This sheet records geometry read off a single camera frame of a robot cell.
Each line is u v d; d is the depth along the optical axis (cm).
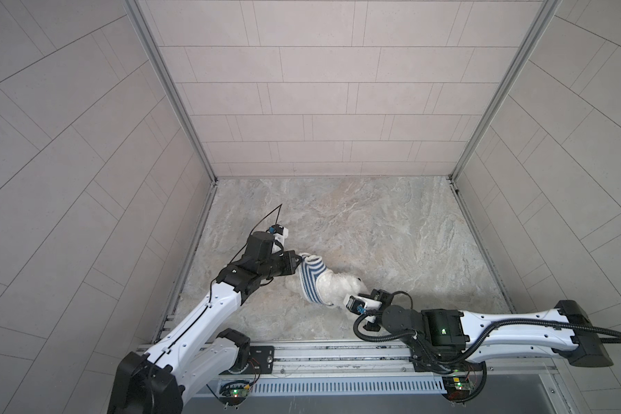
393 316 51
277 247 64
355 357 73
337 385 68
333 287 69
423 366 68
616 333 42
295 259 77
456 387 68
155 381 37
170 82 85
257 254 59
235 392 65
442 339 50
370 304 59
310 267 73
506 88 87
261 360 71
